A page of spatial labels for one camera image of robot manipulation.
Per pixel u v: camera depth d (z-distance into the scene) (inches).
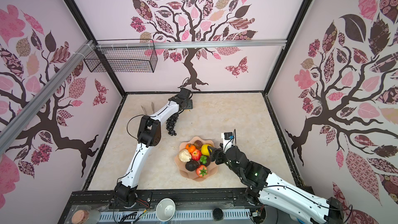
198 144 33.6
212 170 31.3
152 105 44.4
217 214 24.4
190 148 32.2
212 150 26.3
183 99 35.4
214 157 25.8
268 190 19.8
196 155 32.0
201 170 29.9
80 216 24.0
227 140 25.0
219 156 25.6
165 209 27.6
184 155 31.2
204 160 31.4
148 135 26.7
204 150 32.5
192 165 30.5
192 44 36.3
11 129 19.8
